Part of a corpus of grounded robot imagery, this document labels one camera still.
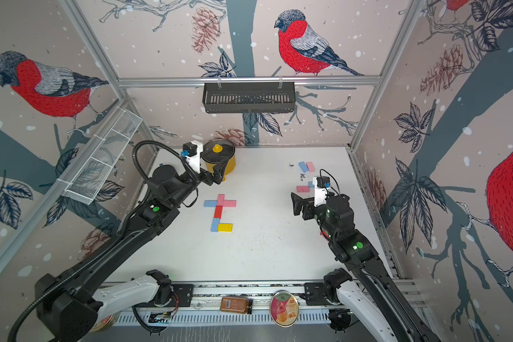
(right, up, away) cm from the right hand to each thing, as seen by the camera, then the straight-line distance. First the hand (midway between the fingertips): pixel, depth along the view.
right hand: (305, 189), depth 73 cm
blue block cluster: (-36, -18, +17) cm, 44 cm away
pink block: (-35, -8, +26) cm, 44 cm away
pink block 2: (-30, -10, +25) cm, 40 cm away
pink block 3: (+11, +7, +39) cm, 41 cm away
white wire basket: (-83, +1, +7) cm, 83 cm away
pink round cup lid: (-8, -39, -5) cm, 40 cm away
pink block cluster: (+5, -3, +29) cm, 29 cm away
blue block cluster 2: (+9, -1, +31) cm, 32 cm away
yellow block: (-31, -19, +17) cm, 40 cm away
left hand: (-29, +13, -6) cm, 33 cm away
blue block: (+7, +8, +41) cm, 42 cm away
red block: (-35, -13, +22) cm, 44 cm away
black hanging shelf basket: (-22, +43, +33) cm, 59 cm away
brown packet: (-23, -38, -5) cm, 44 cm away
